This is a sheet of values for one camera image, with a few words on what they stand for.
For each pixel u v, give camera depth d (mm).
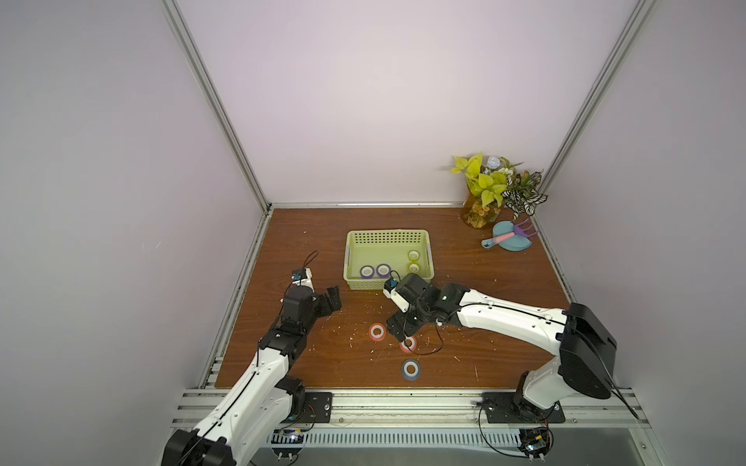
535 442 697
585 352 421
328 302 753
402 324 684
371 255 1032
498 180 953
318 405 742
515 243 1085
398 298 653
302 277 726
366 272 998
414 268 1002
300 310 599
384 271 996
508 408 722
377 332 856
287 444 718
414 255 1034
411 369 792
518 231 1101
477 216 1099
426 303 607
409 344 832
